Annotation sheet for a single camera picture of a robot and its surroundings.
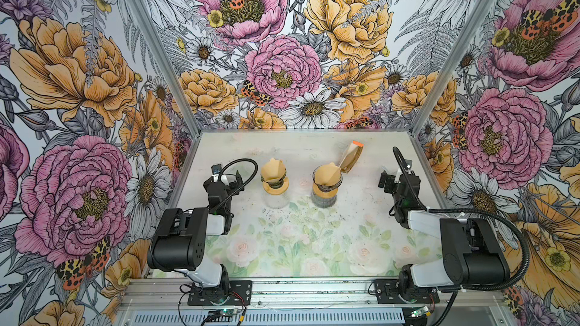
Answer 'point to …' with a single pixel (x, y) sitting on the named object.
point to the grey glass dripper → (326, 189)
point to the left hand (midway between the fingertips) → (227, 178)
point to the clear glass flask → (278, 201)
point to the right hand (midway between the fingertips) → (396, 178)
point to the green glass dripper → (276, 184)
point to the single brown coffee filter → (328, 174)
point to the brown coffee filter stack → (352, 156)
